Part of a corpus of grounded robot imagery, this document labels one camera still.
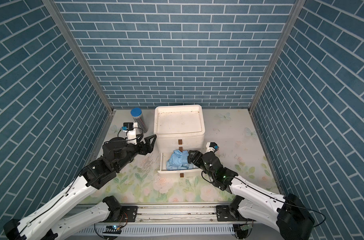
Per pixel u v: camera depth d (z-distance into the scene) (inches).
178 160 31.7
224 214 29.0
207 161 23.9
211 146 29.2
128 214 28.8
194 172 34.4
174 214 29.7
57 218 16.5
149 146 23.8
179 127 31.2
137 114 36.2
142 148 23.5
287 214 15.9
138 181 33.3
